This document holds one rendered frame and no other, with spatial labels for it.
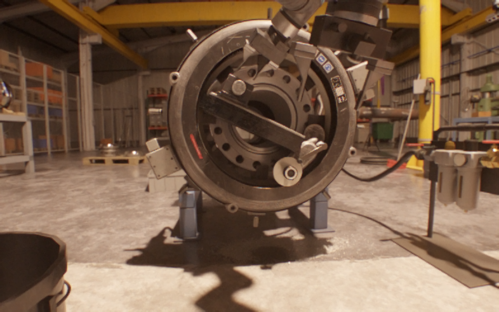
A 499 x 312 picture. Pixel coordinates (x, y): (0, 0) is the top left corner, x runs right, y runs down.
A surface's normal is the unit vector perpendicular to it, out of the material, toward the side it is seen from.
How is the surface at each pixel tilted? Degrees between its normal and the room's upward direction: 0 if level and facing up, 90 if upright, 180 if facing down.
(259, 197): 90
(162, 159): 90
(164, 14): 90
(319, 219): 90
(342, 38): 114
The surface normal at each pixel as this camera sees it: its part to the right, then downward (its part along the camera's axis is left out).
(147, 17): 0.01, 0.08
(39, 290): 1.00, -0.01
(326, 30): 0.14, 0.47
